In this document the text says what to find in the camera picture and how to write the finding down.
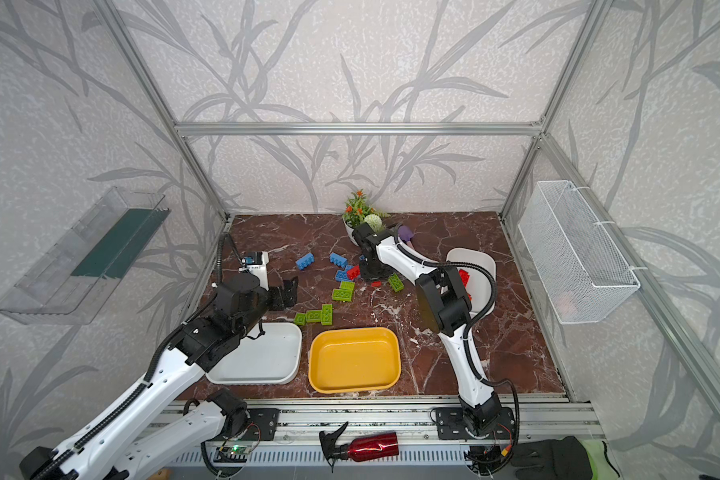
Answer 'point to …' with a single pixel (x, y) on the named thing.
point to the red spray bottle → (363, 447)
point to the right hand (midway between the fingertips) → (373, 269)
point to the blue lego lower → (341, 275)
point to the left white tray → (273, 358)
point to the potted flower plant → (358, 212)
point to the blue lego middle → (340, 261)
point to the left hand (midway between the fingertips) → (288, 271)
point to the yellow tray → (351, 358)
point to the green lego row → (323, 316)
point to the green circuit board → (235, 449)
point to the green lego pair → (345, 292)
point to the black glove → (562, 458)
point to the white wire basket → (581, 272)
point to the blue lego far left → (305, 261)
